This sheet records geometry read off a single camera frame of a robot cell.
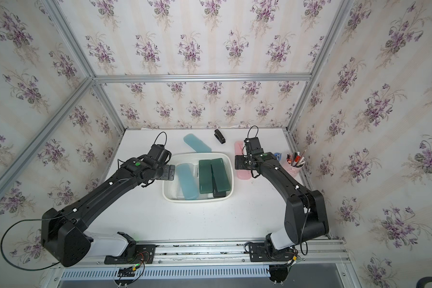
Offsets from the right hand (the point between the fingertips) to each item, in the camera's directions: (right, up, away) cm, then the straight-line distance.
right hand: (244, 162), depth 89 cm
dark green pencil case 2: (-12, -7, +5) cm, 15 cm away
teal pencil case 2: (-31, -9, +10) cm, 34 cm away
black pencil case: (-12, -16, 0) cm, 20 cm away
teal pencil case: (-27, +9, +24) cm, 38 cm away
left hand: (-38, -4, -7) cm, 39 cm away
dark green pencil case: (-20, -8, +6) cm, 23 cm away
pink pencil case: (-2, -5, -6) cm, 8 cm away
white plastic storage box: (-37, -15, +2) cm, 40 cm away
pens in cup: (+28, +1, +3) cm, 28 cm away
